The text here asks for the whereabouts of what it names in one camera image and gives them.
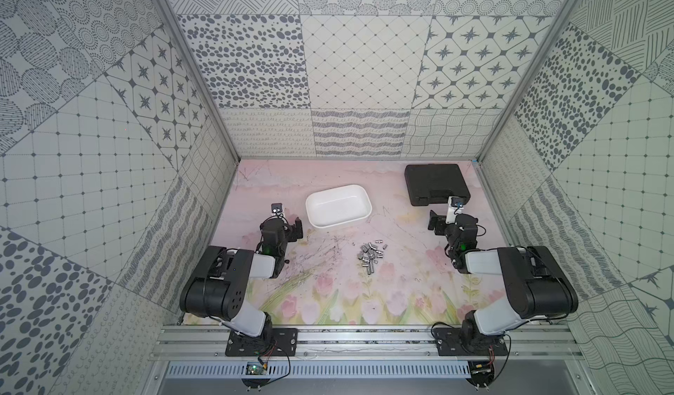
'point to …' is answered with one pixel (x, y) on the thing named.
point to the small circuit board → (254, 368)
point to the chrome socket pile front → (369, 262)
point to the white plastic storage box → (336, 205)
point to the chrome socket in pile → (369, 254)
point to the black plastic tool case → (434, 183)
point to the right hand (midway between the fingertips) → (445, 214)
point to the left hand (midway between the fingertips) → (283, 216)
